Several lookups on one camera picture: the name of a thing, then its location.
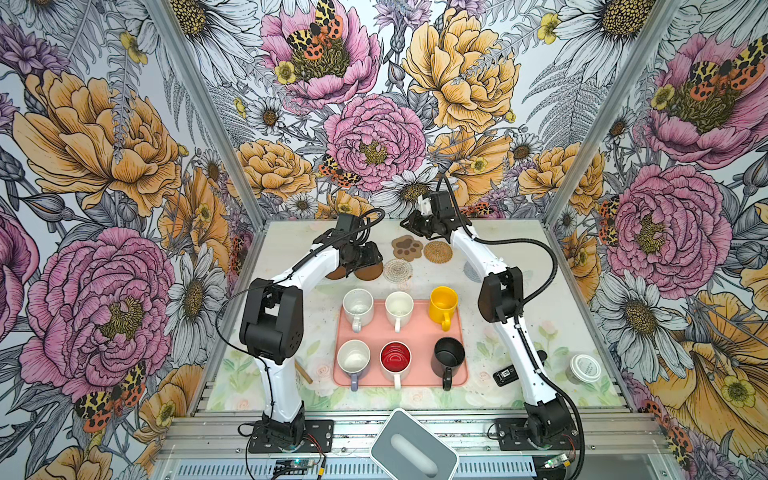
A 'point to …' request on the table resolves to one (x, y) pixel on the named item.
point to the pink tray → (418, 333)
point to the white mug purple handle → (354, 357)
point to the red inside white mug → (395, 357)
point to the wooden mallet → (303, 371)
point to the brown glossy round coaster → (337, 274)
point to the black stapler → (506, 375)
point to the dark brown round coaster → (370, 272)
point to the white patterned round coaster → (397, 271)
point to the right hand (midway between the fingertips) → (403, 229)
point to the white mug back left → (358, 306)
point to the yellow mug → (442, 305)
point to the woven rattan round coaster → (438, 252)
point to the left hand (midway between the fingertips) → (376, 265)
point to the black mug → (447, 358)
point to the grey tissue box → (407, 449)
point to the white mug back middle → (399, 309)
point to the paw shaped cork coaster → (406, 247)
